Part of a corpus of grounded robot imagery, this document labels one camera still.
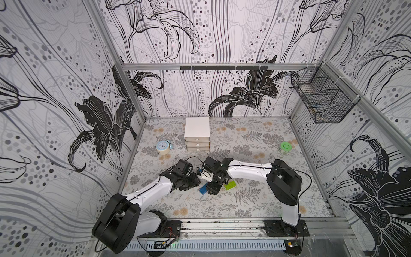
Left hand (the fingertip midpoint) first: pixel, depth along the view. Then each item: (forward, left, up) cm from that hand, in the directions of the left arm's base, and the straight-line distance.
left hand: (199, 186), depth 85 cm
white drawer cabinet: (+26, +3, +13) cm, 29 cm away
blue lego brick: (-2, -2, 0) cm, 3 cm away
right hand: (+1, -7, -2) cm, 8 cm away
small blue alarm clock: (+23, +24, +2) cm, 33 cm away
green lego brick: (+1, -17, 0) cm, 17 cm away
